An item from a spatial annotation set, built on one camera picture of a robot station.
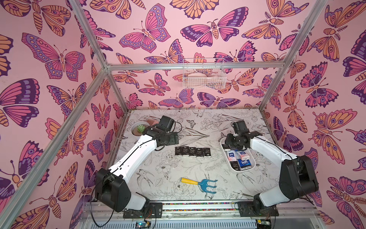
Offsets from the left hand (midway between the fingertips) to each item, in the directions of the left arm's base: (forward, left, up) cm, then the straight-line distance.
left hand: (172, 138), depth 83 cm
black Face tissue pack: (0, -3, -15) cm, 15 cm away
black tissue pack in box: (-10, -39, -14) cm, 42 cm away
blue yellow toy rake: (-20, -18, -17) cm, 32 cm away
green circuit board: (-40, +13, -17) cm, 45 cm away
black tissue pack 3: (-1, -17, -14) cm, 22 cm away
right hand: (+3, -33, -8) cm, 34 cm away
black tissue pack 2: (0, -12, -15) cm, 19 cm away
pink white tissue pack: (-5, -44, -11) cm, 46 cm away
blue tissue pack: (-10, -44, -14) cm, 47 cm away
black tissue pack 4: (-1, -22, -15) cm, 26 cm away
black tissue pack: (0, -8, -15) cm, 17 cm away
